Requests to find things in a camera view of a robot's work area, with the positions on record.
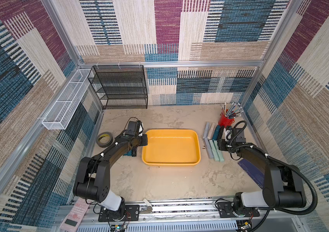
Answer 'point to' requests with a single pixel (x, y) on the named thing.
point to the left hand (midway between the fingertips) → (146, 139)
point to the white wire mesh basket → (59, 115)
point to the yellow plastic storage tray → (171, 147)
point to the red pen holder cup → (224, 121)
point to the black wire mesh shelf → (119, 86)
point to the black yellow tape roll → (104, 139)
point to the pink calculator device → (73, 219)
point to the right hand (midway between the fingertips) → (223, 145)
